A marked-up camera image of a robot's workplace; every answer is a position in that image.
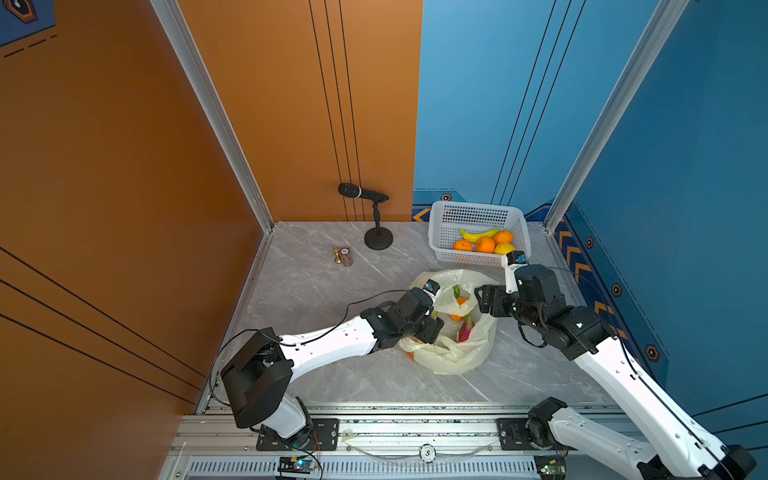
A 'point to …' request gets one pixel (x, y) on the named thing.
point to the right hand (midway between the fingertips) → (485, 293)
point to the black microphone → (352, 191)
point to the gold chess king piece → (337, 258)
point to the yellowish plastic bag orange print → (448, 356)
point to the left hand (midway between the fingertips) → (435, 319)
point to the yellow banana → (475, 237)
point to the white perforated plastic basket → (448, 218)
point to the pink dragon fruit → (466, 328)
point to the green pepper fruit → (457, 291)
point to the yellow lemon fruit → (503, 248)
